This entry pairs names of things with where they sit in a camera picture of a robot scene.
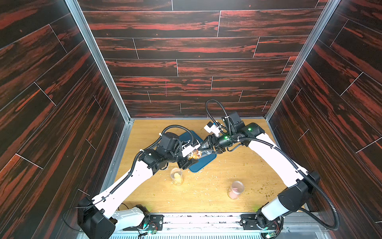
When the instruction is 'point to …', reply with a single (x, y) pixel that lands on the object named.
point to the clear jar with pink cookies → (237, 187)
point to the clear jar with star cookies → (198, 153)
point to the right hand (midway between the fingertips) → (203, 149)
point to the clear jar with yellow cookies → (176, 176)
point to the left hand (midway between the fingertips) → (193, 154)
